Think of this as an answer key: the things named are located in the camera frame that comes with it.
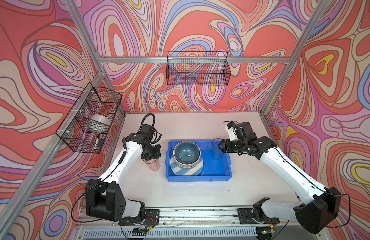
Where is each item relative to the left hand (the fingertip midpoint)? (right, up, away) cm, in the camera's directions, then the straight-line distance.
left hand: (159, 154), depth 83 cm
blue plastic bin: (+31, -11, +7) cm, 34 cm away
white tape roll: (-27, +17, -12) cm, 34 cm away
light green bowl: (+15, -6, -4) cm, 17 cm away
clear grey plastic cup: (+34, -1, +8) cm, 35 cm away
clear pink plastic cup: (-3, -5, -2) cm, 6 cm away
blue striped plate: (+12, -10, +2) cm, 16 cm away
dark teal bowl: (+15, 0, +4) cm, 16 cm away
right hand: (+35, +4, -4) cm, 35 cm away
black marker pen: (-29, +8, -10) cm, 32 cm away
